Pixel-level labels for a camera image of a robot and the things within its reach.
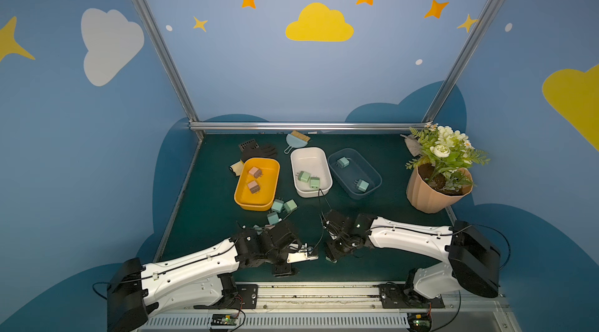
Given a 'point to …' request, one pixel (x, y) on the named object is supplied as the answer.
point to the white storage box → (311, 172)
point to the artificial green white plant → (448, 156)
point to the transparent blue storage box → (352, 174)
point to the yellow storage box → (266, 172)
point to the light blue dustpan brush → (296, 139)
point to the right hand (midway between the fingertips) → (333, 249)
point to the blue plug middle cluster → (273, 218)
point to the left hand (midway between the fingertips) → (298, 252)
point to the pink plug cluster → (253, 187)
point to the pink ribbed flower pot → (429, 196)
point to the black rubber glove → (251, 149)
